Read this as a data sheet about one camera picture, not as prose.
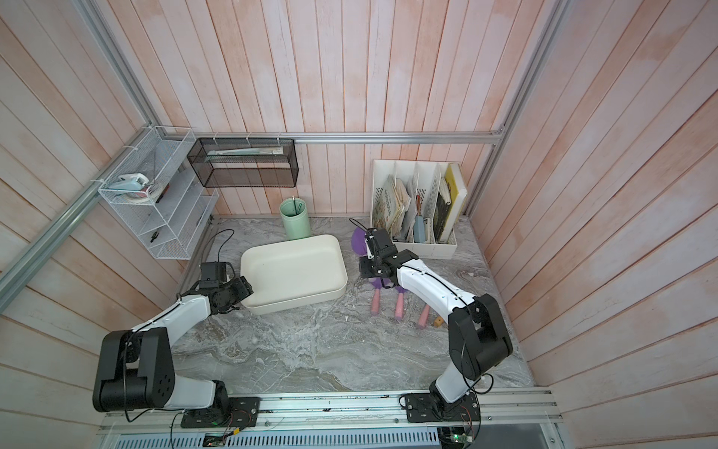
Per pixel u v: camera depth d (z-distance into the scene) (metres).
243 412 0.73
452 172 0.97
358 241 0.95
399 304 0.92
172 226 0.79
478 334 0.45
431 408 0.73
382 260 0.65
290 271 1.01
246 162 1.04
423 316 0.89
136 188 0.69
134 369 0.43
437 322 0.86
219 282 0.72
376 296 0.95
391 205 0.99
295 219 1.01
